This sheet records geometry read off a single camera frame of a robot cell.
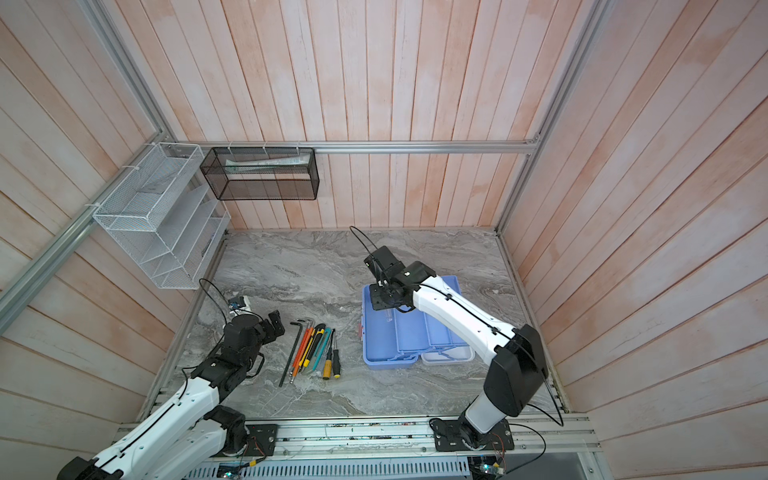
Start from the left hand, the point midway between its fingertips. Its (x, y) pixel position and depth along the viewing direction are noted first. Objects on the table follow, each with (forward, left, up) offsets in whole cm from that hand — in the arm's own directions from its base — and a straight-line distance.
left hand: (266, 322), depth 84 cm
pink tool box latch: (0, -27, -4) cm, 27 cm away
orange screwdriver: (-5, -10, -9) cm, 14 cm away
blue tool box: (-5, -37, -1) cm, 37 cm away
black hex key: (-5, -7, -9) cm, 13 cm away
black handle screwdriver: (-8, -20, -9) cm, 23 cm away
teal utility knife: (-3, -15, -10) cm, 18 cm away
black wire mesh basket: (+50, +9, +16) cm, 53 cm away
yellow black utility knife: (+1, -14, -7) cm, 16 cm away
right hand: (+4, -33, +6) cm, 34 cm away
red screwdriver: (-4, -9, -10) cm, 13 cm away
